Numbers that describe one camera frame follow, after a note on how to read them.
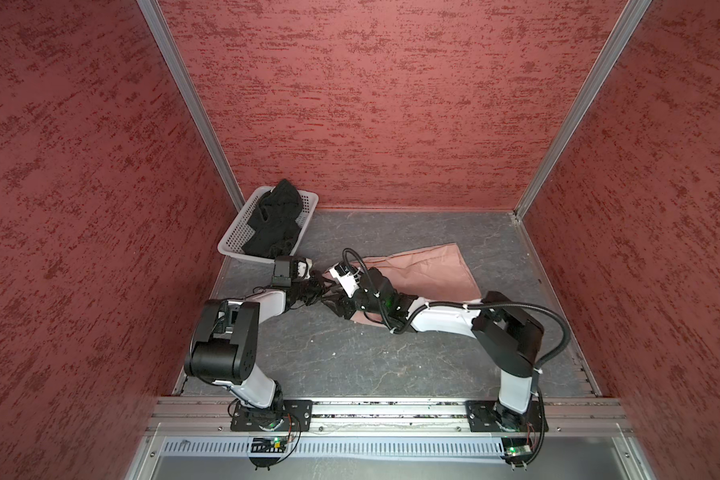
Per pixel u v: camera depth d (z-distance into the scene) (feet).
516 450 2.30
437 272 3.34
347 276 2.38
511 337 1.58
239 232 3.47
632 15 2.34
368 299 2.32
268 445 2.33
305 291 2.68
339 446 2.33
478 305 1.71
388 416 2.48
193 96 2.81
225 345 1.53
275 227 3.43
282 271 2.49
